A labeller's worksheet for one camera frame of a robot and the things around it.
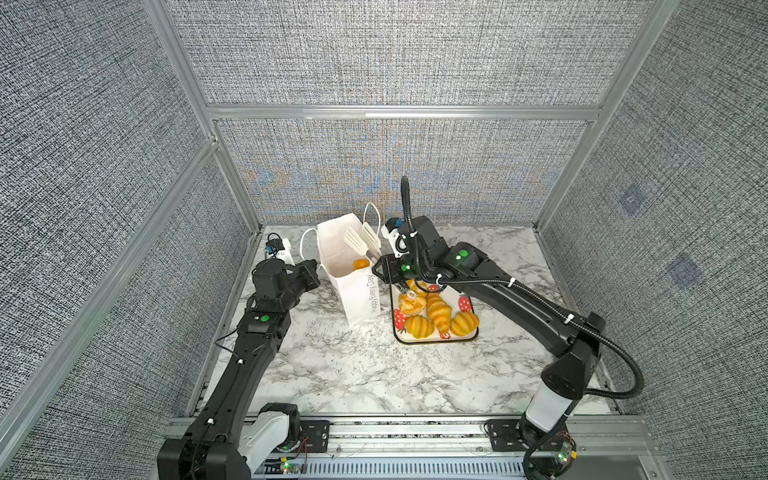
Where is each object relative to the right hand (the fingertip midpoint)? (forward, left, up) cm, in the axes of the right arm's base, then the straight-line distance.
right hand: (378, 265), depth 75 cm
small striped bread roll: (-11, -9, +5) cm, 15 cm away
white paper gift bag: (-2, +8, -1) cm, 8 cm away
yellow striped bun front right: (-5, -25, -21) cm, 33 cm away
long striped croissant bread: (0, -18, -23) cm, 29 cm away
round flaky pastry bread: (+1, -10, -22) cm, 24 cm away
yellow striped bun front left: (-5, -12, -22) cm, 25 cm away
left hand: (+3, +16, -1) cm, 16 cm away
